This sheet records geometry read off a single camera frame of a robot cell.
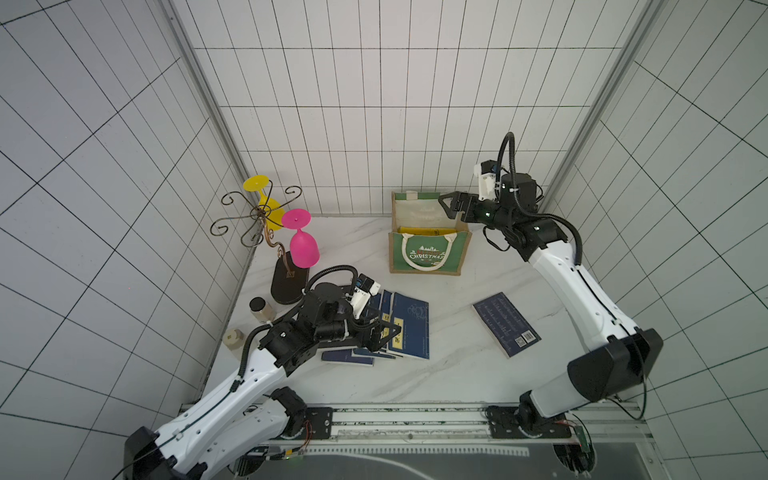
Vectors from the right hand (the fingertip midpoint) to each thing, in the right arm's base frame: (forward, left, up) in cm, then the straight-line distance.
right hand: (456, 193), depth 76 cm
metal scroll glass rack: (-10, +51, -33) cm, 61 cm away
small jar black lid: (-23, +54, -26) cm, 64 cm away
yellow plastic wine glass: (-4, +50, -4) cm, 50 cm away
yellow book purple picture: (+12, +6, -29) cm, 32 cm away
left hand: (-30, +18, -16) cm, 39 cm away
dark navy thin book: (-19, -19, -35) cm, 44 cm away
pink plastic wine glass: (-11, +41, -14) cm, 45 cm away
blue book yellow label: (-20, +18, -31) cm, 41 cm away
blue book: (-19, +10, -33) cm, 40 cm away
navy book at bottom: (-33, +28, -32) cm, 54 cm away
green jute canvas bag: (-2, +7, -16) cm, 18 cm away
